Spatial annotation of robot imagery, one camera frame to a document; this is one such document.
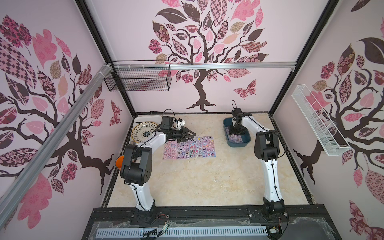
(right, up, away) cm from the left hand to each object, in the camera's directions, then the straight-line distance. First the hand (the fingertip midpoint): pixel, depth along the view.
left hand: (193, 137), depth 88 cm
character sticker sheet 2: (-7, -10, +10) cm, 16 cm away
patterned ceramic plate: (-38, +3, +18) cm, 43 cm away
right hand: (+30, +1, +18) cm, 35 cm away
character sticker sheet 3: (+1, -9, +12) cm, 15 cm away
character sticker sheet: (+30, -2, +15) cm, 33 cm away
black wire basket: (-36, +40, +6) cm, 54 cm away
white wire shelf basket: (+69, +1, -14) cm, 70 cm away
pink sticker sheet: (-16, -10, +10) cm, 21 cm away
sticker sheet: (+10, -8, +11) cm, 17 cm away
